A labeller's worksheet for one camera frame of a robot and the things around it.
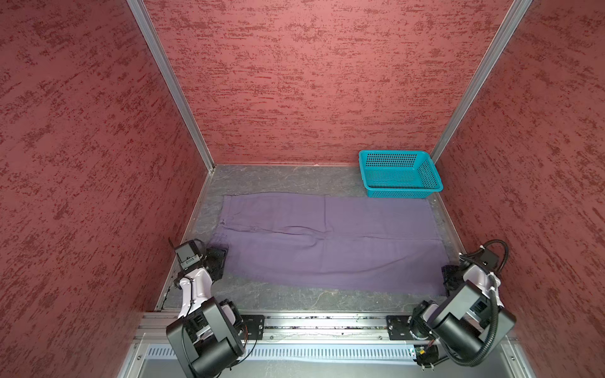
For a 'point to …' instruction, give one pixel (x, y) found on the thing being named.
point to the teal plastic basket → (399, 174)
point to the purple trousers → (359, 245)
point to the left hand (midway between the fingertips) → (228, 257)
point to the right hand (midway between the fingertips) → (442, 280)
